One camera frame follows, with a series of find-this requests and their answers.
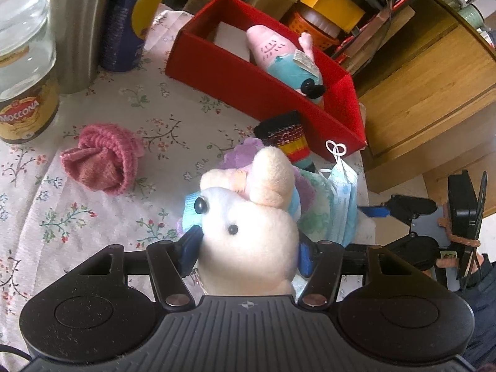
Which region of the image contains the orange plastic basket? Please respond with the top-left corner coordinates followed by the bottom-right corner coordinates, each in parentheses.
top-left (281, 8), bottom-right (340, 51)

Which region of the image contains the black striped knitted sock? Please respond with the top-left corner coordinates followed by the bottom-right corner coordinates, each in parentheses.
top-left (254, 111), bottom-right (316, 172)

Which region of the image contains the cream white plush toy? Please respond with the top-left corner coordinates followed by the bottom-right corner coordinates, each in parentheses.
top-left (194, 147), bottom-right (299, 296)

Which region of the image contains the pink knitted hat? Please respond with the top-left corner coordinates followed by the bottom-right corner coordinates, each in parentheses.
top-left (60, 123), bottom-right (144, 195)

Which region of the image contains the white foam sponge block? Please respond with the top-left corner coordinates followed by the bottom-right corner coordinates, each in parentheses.
top-left (214, 22), bottom-right (250, 61)

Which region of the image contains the blue surgical face mask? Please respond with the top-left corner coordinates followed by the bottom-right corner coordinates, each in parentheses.
top-left (322, 140), bottom-right (358, 247)

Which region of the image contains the wooden cupboard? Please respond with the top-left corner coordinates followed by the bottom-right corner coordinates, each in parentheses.
top-left (353, 0), bottom-right (495, 215)

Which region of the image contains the pink pig plush toy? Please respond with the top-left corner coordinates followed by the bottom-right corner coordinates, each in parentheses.
top-left (246, 25), bottom-right (326, 107)

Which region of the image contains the yellow box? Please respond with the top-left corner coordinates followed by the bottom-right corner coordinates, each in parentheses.
top-left (300, 0), bottom-right (365, 33)

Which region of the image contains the floral white tablecloth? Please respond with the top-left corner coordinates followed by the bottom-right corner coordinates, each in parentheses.
top-left (1, 9), bottom-right (262, 348)

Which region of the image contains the blue yellow drink can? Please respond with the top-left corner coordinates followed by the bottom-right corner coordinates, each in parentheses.
top-left (100, 0), bottom-right (162, 72)

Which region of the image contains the stainless steel thermos flask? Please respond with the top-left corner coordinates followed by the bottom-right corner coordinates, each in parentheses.
top-left (48, 0), bottom-right (108, 94)

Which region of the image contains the Moccona glass coffee jar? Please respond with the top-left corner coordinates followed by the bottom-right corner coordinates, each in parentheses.
top-left (1, 0), bottom-right (59, 144)

